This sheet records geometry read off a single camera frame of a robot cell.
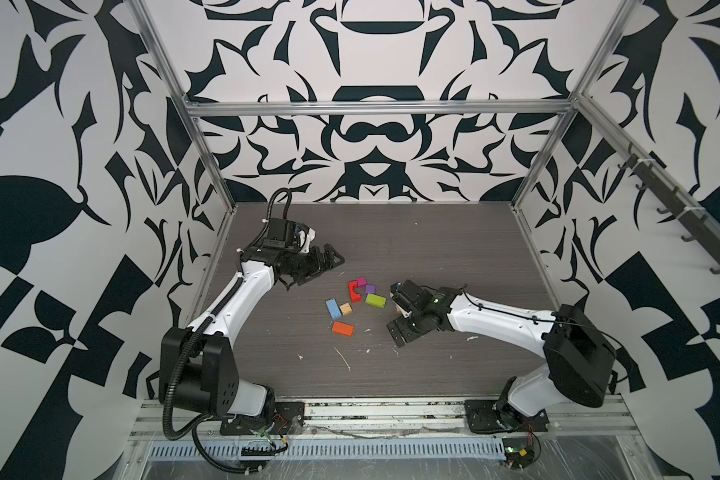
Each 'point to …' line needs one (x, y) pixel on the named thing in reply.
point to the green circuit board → (518, 451)
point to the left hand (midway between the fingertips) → (333, 261)
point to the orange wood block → (343, 328)
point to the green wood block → (376, 300)
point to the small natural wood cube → (346, 308)
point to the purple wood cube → (370, 288)
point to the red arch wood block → (351, 288)
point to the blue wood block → (333, 308)
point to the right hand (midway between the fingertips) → (405, 327)
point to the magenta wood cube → (360, 282)
